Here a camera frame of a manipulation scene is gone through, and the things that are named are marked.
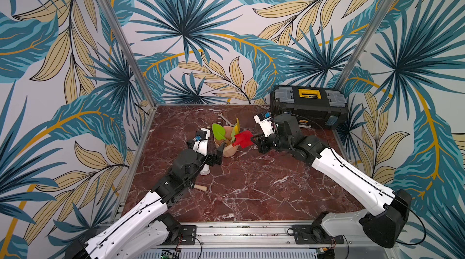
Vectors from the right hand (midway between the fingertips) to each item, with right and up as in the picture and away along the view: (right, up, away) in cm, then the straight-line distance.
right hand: (241, 147), depth 70 cm
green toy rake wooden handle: (-19, -21, +15) cm, 32 cm away
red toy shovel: (+1, +3, +5) cm, 6 cm away
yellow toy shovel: (-1, +7, +16) cm, 17 cm away
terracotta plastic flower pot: (-5, -2, +8) cm, 10 cm away
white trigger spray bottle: (-16, -14, +18) cm, 28 cm away
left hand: (-11, +2, +2) cm, 11 cm away
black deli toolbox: (+41, +18, +28) cm, 53 cm away
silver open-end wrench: (-8, +11, +42) cm, 44 cm away
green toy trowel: (-11, +5, +23) cm, 26 cm away
